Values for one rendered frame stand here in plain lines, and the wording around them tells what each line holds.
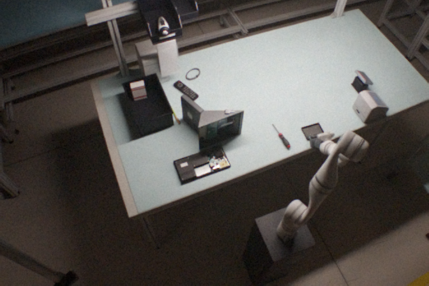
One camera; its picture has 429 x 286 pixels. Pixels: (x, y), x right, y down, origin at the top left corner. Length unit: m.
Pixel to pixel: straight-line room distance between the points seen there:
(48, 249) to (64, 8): 1.84
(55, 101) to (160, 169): 1.99
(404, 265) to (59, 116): 3.17
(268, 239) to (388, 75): 1.30
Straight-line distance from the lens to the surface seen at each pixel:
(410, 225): 3.17
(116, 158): 1.91
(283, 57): 2.33
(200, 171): 1.80
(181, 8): 1.87
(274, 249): 1.85
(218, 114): 1.74
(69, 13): 2.94
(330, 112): 2.12
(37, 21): 2.98
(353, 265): 2.87
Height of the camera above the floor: 2.62
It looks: 57 degrees down
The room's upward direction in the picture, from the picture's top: 2 degrees clockwise
